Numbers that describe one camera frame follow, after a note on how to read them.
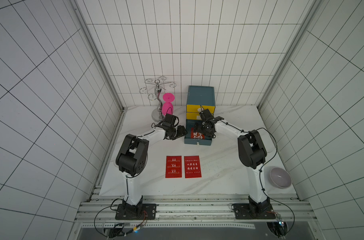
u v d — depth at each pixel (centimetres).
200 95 98
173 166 88
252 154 55
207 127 75
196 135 103
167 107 97
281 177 83
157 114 112
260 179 59
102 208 66
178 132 86
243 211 73
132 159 51
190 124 107
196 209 74
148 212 72
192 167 88
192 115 100
